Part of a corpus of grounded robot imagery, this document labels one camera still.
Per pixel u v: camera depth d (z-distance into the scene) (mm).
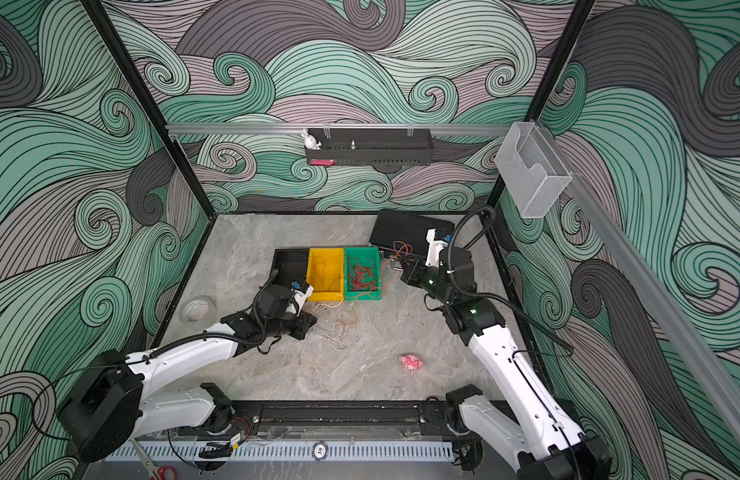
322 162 900
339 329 855
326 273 988
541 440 379
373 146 951
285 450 697
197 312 925
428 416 729
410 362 775
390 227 1102
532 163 775
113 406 398
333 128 933
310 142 854
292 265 1104
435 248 654
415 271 631
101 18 715
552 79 817
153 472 661
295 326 741
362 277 976
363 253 1039
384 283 966
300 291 754
